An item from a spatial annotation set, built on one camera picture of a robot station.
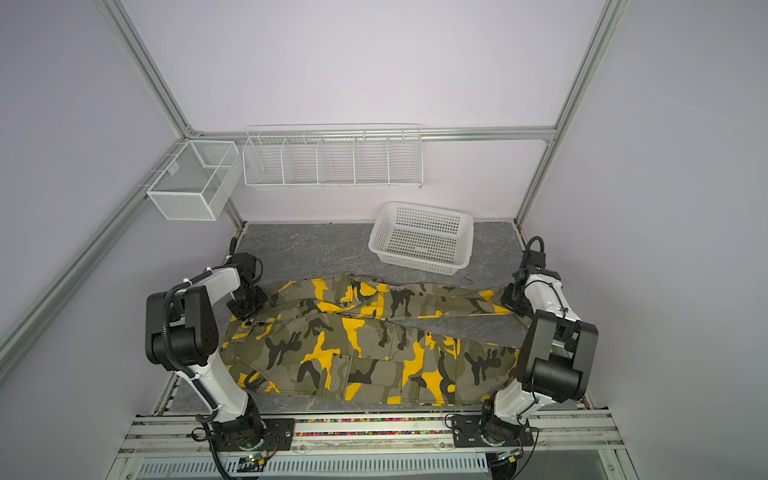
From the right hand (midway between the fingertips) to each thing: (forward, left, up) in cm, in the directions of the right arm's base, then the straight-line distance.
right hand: (519, 309), depth 89 cm
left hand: (+1, +82, -4) cm, 82 cm away
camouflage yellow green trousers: (-7, +52, -4) cm, 53 cm away
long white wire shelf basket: (+44, +58, +26) cm, 77 cm away
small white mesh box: (+37, +104, +21) cm, 112 cm away
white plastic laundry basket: (+35, +28, -5) cm, 45 cm away
